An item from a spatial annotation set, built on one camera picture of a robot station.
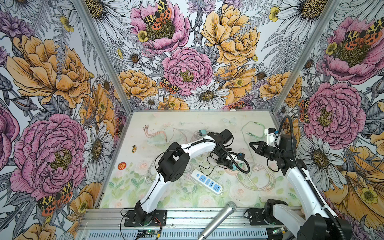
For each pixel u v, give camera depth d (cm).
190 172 89
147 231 71
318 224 39
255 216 74
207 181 83
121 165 92
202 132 106
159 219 73
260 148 70
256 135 107
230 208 74
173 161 58
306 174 51
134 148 99
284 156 62
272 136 73
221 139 76
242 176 88
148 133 108
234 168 86
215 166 92
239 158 75
